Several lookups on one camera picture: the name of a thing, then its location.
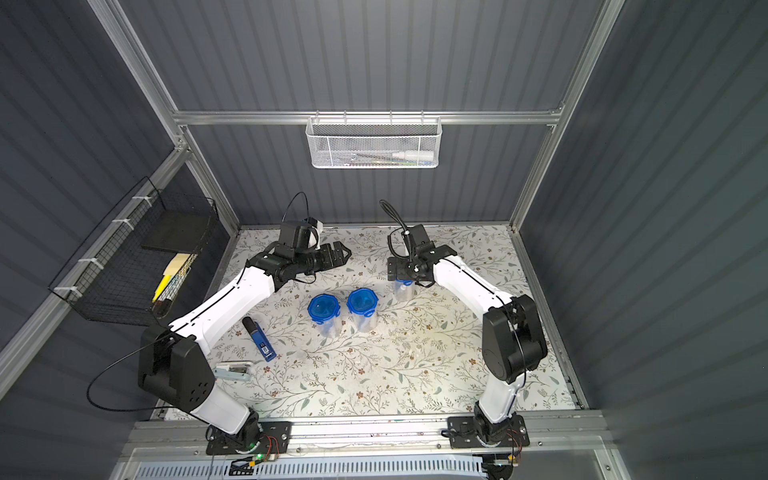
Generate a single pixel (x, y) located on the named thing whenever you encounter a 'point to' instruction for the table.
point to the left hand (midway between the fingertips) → (345, 257)
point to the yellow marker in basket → (161, 286)
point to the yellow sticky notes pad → (176, 263)
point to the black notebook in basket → (178, 231)
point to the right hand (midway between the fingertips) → (406, 269)
